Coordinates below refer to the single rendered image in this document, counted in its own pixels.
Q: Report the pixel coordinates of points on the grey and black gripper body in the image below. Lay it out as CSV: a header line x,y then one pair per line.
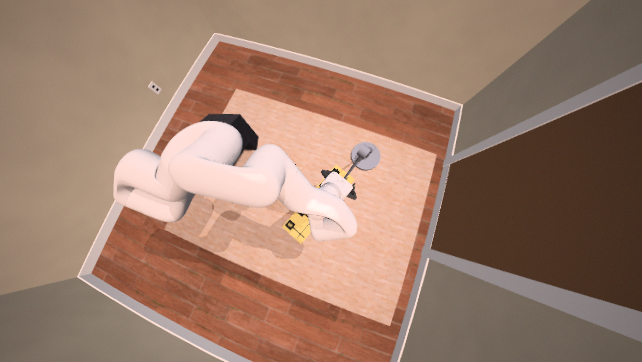
x,y
335,178

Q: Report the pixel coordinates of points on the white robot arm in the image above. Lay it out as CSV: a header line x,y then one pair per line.
x,y
269,174

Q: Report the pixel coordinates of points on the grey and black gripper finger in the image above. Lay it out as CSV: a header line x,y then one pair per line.
x,y
325,173
352,194

